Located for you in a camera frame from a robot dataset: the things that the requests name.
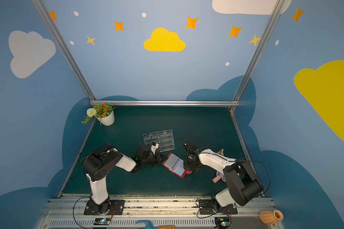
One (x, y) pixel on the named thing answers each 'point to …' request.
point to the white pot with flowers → (104, 113)
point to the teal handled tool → (149, 226)
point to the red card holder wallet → (175, 164)
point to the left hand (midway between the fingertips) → (170, 159)
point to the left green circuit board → (102, 221)
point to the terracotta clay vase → (271, 217)
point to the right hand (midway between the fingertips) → (189, 166)
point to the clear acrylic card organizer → (165, 139)
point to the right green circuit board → (224, 222)
